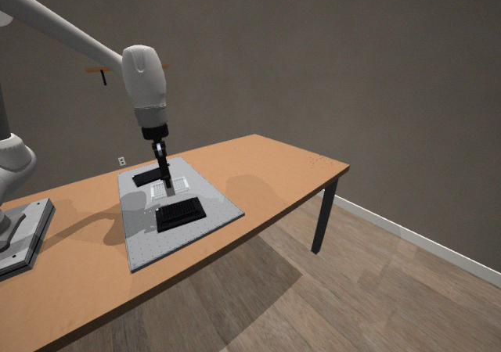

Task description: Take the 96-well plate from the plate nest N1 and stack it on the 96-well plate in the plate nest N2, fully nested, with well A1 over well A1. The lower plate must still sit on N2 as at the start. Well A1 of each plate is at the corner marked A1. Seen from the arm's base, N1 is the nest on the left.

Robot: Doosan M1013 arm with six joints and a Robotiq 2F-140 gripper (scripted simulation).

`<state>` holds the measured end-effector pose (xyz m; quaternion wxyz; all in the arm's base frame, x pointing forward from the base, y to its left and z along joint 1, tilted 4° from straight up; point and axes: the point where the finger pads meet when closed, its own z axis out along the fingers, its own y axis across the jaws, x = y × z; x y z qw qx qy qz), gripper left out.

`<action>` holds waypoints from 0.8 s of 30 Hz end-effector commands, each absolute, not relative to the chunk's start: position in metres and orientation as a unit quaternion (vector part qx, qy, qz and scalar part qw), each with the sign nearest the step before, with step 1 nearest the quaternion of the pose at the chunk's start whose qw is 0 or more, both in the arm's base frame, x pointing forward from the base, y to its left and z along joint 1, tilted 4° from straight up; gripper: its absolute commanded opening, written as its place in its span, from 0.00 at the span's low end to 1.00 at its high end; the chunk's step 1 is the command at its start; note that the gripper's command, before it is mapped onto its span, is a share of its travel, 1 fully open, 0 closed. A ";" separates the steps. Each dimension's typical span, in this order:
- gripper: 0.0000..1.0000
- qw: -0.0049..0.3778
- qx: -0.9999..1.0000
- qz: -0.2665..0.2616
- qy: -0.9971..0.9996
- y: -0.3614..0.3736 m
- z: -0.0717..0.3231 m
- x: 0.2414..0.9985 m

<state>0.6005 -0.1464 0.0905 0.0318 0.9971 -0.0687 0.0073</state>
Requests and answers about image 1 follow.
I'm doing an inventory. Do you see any black well plate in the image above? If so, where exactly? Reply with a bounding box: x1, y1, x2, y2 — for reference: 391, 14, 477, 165
160, 198, 200, 224

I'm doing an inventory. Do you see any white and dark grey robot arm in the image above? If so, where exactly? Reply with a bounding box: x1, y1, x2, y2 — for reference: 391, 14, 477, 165
0, 0, 168, 253

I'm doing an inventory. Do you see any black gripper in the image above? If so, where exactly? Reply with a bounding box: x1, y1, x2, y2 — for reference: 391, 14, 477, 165
142, 123, 175, 197

